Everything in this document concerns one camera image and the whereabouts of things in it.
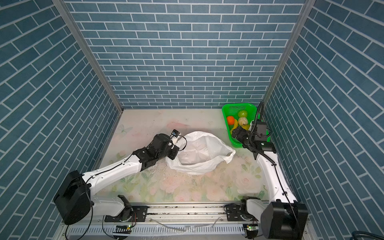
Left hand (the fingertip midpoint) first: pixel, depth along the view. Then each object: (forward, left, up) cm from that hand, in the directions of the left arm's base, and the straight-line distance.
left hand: (178, 145), depth 84 cm
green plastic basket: (+33, -41, -10) cm, 54 cm away
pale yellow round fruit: (+24, -43, -6) cm, 50 cm away
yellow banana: (+23, -39, -10) cm, 46 cm away
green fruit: (+32, -45, -7) cm, 56 cm away
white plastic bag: (+4, -12, -13) cm, 18 cm away
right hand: (+4, -33, +8) cm, 34 cm away
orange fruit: (+25, -35, -6) cm, 43 cm away
